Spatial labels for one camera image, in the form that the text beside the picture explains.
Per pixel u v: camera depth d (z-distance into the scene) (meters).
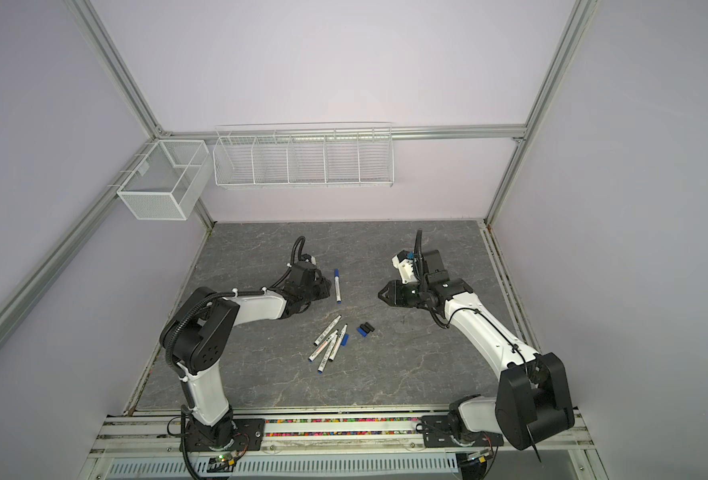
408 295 0.72
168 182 0.96
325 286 0.89
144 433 0.76
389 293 0.78
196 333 0.50
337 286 1.02
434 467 0.71
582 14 0.70
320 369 0.84
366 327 0.91
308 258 0.89
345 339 0.89
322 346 0.88
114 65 0.77
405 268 0.77
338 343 0.89
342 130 0.94
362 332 0.91
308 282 0.80
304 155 0.97
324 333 0.91
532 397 0.42
